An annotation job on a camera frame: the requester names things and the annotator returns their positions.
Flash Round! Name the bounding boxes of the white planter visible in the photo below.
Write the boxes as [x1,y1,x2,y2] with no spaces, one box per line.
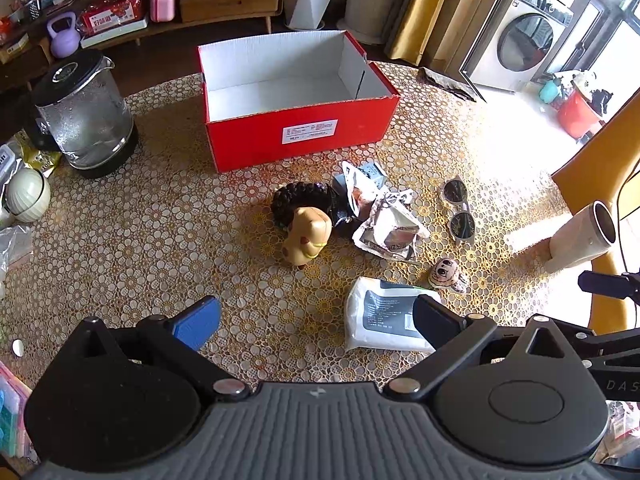
[285,0,343,31]

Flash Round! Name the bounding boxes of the wooden cabinet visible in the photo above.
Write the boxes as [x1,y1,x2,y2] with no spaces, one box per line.
[0,0,286,96]

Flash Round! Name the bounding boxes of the small owl figurine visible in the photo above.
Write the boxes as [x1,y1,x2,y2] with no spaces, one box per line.
[429,257,470,293]

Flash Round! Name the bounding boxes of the tan toy figure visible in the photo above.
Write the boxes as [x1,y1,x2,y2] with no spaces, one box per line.
[282,206,333,267]

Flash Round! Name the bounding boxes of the dark braided hair piece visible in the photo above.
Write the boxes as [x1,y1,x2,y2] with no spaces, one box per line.
[272,181,358,238]

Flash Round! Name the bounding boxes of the purple kettlebell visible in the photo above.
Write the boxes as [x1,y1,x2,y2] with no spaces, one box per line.
[46,15,81,59]

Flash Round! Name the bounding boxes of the yellow curtain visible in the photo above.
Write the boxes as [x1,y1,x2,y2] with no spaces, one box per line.
[387,0,521,68]

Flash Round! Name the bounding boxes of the pink and blue packet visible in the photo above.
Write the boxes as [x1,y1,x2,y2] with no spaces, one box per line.
[0,360,33,458]

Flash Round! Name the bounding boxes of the yellow chair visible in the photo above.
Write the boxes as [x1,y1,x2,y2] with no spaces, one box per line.
[550,95,640,336]

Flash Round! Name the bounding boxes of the yellow packet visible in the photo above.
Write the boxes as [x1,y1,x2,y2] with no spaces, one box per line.
[10,132,63,178]

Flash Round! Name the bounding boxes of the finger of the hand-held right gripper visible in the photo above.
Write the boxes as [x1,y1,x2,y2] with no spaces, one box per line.
[578,270,640,307]
[582,327,640,367]

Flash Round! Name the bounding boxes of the red cardboard box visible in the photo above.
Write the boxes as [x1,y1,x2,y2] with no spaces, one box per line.
[197,29,401,174]

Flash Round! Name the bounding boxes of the silver washing machine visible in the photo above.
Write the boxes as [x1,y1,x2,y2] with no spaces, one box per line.
[470,0,576,92]

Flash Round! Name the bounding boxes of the glass electric kettle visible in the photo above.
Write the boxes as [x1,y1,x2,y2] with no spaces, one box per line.
[22,49,140,179]

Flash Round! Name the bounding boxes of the white sunglasses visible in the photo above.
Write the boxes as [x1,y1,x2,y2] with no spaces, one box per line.
[440,176,477,246]

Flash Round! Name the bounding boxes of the silver snack pouch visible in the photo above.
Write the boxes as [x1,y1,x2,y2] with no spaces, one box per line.
[352,189,431,263]

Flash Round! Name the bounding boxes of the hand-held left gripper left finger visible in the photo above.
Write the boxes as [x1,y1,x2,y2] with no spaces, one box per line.
[82,296,251,402]

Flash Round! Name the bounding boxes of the red bucket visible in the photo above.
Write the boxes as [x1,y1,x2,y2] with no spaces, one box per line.
[556,87,603,138]

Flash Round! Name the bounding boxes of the red gift box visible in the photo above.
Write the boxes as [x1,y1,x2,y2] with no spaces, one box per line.
[80,0,150,36]

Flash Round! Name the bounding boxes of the printed blue white pouch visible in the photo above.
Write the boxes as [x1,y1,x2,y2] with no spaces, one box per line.
[341,161,386,223]

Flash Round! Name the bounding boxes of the clear plastic bag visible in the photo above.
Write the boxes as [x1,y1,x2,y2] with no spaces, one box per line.
[0,225,33,281]

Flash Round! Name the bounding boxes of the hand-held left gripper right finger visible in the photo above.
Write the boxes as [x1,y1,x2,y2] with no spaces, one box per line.
[382,294,583,395]

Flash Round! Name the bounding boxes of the white round container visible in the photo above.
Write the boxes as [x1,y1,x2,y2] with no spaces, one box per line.
[5,167,52,223]

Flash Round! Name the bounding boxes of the white wet wipes pack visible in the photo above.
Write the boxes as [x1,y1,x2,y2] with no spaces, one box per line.
[344,276,443,352]

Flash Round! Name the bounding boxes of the teal container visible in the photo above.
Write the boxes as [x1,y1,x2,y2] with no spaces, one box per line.
[539,80,563,106]

